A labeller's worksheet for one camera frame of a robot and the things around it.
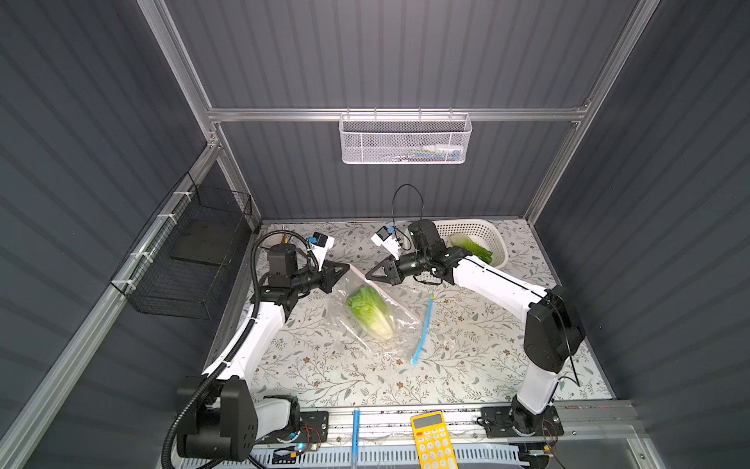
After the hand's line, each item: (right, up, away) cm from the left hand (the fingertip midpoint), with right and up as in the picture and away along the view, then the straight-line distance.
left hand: (349, 268), depth 78 cm
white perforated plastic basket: (+48, +12, +33) cm, 60 cm away
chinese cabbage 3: (+5, -11, +4) cm, 13 cm away
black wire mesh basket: (-43, +2, -6) cm, 43 cm away
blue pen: (+2, -41, -7) cm, 42 cm away
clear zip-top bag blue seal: (+18, -14, +18) cm, 29 cm away
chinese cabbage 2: (+39, +7, +23) cm, 46 cm away
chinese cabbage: (+37, +9, +27) cm, 47 cm away
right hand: (+6, -2, -2) cm, 7 cm away
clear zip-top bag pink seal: (+1, -3, +2) cm, 4 cm away
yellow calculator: (+22, -43, -8) cm, 48 cm away
